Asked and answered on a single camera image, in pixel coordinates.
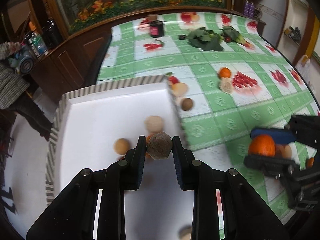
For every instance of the white striped-edge tray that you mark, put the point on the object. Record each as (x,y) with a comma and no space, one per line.
(87,124)

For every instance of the beige sugarcane piece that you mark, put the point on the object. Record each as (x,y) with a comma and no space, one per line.
(163,145)
(225,85)
(185,233)
(154,124)

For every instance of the corn cob with leaves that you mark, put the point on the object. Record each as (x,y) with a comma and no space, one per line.
(229,31)

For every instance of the wooden sideboard cabinet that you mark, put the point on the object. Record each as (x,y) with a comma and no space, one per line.
(67,67)

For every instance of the beige sugarcane piece bottom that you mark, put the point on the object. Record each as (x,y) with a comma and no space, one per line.
(185,233)

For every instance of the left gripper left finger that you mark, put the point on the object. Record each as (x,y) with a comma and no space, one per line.
(123,175)

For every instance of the brown kiwi-like round fruit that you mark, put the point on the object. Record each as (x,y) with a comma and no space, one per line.
(187,104)

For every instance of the purple bottles on shelf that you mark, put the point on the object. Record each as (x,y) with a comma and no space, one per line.
(249,9)

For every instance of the dark green leafy vegetable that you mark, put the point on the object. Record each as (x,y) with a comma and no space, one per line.
(205,39)

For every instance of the beige sugarcane piece front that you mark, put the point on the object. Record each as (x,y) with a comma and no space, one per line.
(154,124)

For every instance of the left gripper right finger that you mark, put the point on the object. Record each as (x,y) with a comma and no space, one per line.
(194,175)

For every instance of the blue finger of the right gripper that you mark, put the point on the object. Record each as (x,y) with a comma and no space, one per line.
(280,136)
(277,168)

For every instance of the dark jar with red label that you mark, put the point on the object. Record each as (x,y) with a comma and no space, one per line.
(156,29)

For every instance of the brown cork lid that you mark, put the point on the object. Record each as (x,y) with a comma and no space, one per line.
(152,17)

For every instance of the orange tangerine by grapes print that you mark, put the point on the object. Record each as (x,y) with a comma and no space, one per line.
(225,72)

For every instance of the clear plastic water bottle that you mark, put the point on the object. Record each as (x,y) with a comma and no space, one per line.
(39,43)

